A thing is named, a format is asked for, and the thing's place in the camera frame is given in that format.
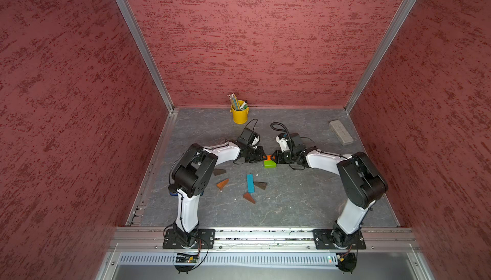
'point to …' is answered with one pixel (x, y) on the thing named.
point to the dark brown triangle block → (261, 185)
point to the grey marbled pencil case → (341, 132)
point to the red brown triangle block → (249, 197)
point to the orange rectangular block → (268, 157)
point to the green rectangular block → (269, 163)
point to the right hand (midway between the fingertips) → (272, 160)
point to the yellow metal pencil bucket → (240, 116)
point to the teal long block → (250, 183)
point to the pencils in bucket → (234, 104)
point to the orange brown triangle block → (221, 184)
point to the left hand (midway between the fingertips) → (265, 161)
